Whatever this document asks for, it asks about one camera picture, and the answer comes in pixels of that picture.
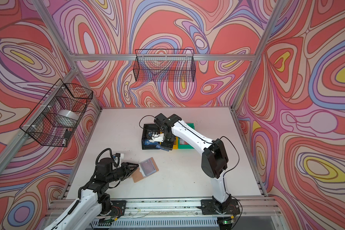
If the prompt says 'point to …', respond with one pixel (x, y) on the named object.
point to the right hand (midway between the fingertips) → (169, 147)
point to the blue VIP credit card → (147, 143)
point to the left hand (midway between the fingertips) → (139, 166)
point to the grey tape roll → (66, 118)
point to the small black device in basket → (67, 134)
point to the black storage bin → (148, 129)
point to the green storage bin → (185, 146)
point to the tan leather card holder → (145, 168)
